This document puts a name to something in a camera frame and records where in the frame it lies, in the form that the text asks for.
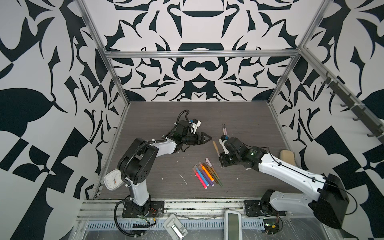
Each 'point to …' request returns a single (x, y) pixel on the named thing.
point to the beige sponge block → (287, 156)
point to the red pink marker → (200, 178)
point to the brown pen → (216, 148)
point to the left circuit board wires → (143, 225)
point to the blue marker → (202, 176)
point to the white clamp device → (174, 228)
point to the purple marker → (206, 175)
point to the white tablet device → (232, 225)
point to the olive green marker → (213, 173)
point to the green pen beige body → (224, 131)
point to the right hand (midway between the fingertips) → (220, 158)
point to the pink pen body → (225, 131)
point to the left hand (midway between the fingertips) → (210, 136)
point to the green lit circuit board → (271, 226)
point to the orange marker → (206, 171)
